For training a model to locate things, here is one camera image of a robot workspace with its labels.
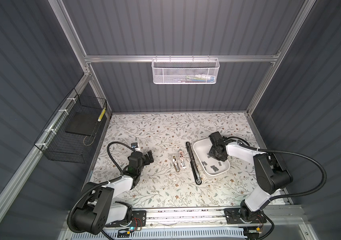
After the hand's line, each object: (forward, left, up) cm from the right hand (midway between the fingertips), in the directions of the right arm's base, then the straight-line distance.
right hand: (215, 155), depth 95 cm
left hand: (-1, +45, +7) cm, 46 cm away
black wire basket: (-5, +77, +29) cm, 82 cm away
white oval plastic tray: (-7, +4, -1) cm, 8 cm away
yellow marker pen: (+10, +66, +29) cm, 73 cm away
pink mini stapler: (-4, +22, +1) cm, 22 cm away
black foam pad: (+1, +71, +32) cm, 78 cm away
